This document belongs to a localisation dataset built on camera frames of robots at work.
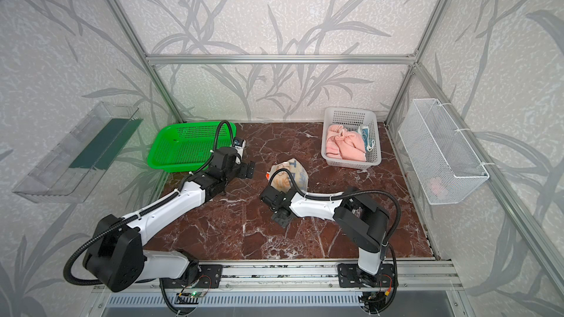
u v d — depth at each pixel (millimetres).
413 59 937
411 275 764
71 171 647
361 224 461
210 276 731
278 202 677
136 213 450
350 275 743
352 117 1155
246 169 770
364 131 1109
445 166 618
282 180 912
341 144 1042
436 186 730
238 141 738
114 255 408
